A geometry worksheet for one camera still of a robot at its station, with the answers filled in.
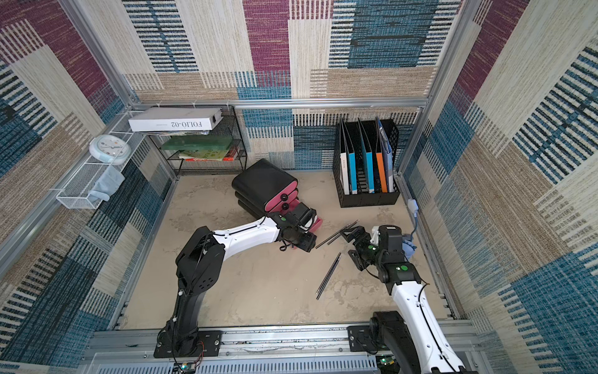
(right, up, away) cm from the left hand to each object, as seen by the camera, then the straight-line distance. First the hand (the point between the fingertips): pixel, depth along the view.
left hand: (309, 240), depth 92 cm
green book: (-46, +39, +5) cm, 60 cm away
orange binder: (+26, +31, -3) cm, 41 cm away
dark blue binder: (+28, +33, -5) cm, 44 cm away
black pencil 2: (+13, +2, +8) cm, 15 cm away
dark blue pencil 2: (+6, -12, -5) cm, 14 cm away
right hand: (+11, +4, -12) cm, 17 cm away
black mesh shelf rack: (-38, +36, +10) cm, 53 cm away
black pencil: (+10, +1, +6) cm, 11 cm away
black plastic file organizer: (+21, +30, -2) cm, 37 cm away
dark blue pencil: (+6, -12, -5) cm, 14 cm away
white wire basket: (-69, +19, -22) cm, 75 cm away
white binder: (+13, +30, -5) cm, 33 cm away
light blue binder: (+15, +32, -7) cm, 36 cm away
